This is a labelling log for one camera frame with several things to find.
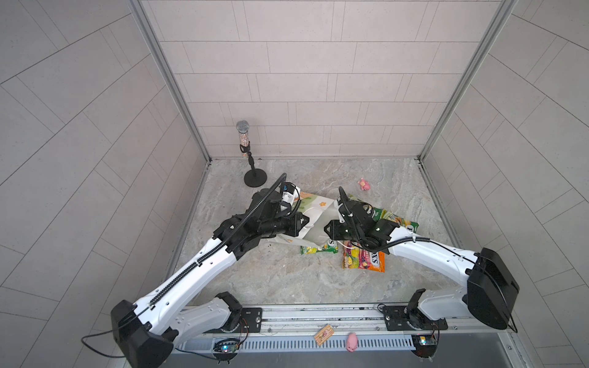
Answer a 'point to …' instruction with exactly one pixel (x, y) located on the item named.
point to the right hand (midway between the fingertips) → (325, 230)
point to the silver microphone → (242, 126)
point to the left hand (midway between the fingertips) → (313, 220)
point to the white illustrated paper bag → (320, 212)
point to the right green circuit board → (424, 346)
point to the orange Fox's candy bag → (357, 258)
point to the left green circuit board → (225, 349)
